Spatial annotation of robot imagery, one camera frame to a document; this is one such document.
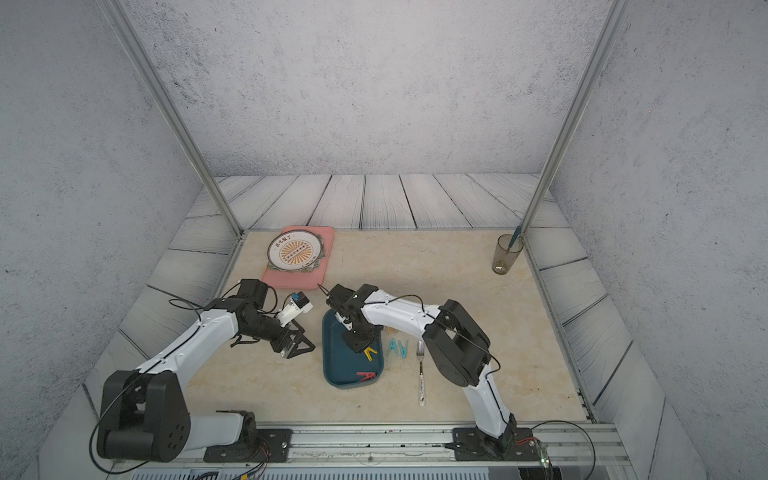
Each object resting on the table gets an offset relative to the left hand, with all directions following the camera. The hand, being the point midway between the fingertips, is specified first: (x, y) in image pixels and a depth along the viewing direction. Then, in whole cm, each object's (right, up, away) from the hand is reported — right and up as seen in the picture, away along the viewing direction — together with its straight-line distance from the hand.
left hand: (307, 337), depth 83 cm
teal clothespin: (+23, -4, +6) cm, 24 cm away
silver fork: (+31, -6, +6) cm, 33 cm away
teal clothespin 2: (+26, -5, +6) cm, 28 cm away
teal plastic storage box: (+10, -10, +4) cm, 14 cm away
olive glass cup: (+61, +21, +19) cm, 67 cm away
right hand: (+15, -3, +4) cm, 15 cm away
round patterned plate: (-13, +24, +31) cm, 41 cm away
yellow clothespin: (+16, -5, +2) cm, 17 cm away
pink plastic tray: (-7, +14, +25) cm, 30 cm away
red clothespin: (+17, -10, 0) cm, 20 cm away
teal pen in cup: (+64, +28, +19) cm, 73 cm away
